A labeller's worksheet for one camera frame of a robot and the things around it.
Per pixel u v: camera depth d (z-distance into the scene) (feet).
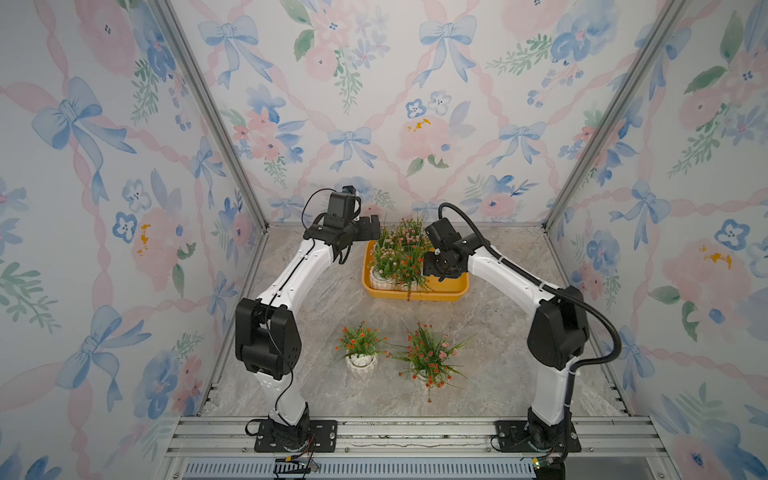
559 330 1.62
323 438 2.42
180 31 2.37
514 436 2.40
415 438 2.46
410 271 2.92
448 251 2.19
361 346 2.41
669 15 2.27
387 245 3.07
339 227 2.18
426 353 2.36
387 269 2.90
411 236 3.15
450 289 3.04
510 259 3.61
